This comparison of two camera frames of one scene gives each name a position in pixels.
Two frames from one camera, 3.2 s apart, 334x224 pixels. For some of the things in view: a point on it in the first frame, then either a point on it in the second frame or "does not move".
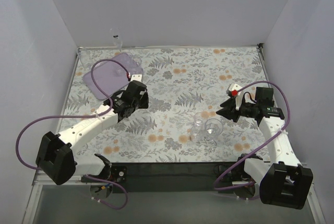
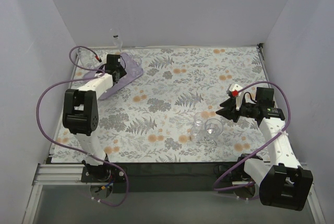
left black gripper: (141, 98) -> (118, 72)
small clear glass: (199, 119) does not move
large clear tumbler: (214, 126) does not move
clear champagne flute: (115, 33) does not move
